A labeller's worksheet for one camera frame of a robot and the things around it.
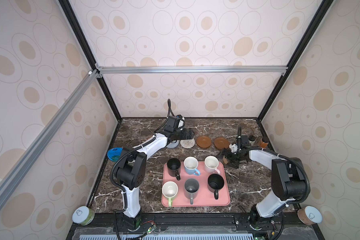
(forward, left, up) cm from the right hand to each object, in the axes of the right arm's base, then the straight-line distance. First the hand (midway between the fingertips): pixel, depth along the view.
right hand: (222, 159), depth 94 cm
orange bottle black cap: (+8, -27, +5) cm, 29 cm away
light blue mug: (-4, +20, +2) cm, 21 cm away
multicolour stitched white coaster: (+13, +21, -1) cm, 25 cm away
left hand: (+12, +18, +14) cm, 26 cm away
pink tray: (-18, +12, -2) cm, 22 cm away
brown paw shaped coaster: (-1, -2, 0) cm, 2 cm away
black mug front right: (-15, +6, -1) cm, 16 cm away
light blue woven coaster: (+12, +31, -1) cm, 34 cm away
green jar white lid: (-31, +73, +4) cm, 80 cm away
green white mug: (-19, +32, -1) cm, 37 cm away
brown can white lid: (-32, -36, +2) cm, 49 cm away
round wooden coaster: (+16, +10, -3) cm, 19 cm away
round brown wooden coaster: (+13, -2, -1) cm, 13 cm away
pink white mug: (-4, +8, +2) cm, 9 cm away
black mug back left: (-6, +30, +1) cm, 31 cm away
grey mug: (-17, +20, -1) cm, 26 cm away
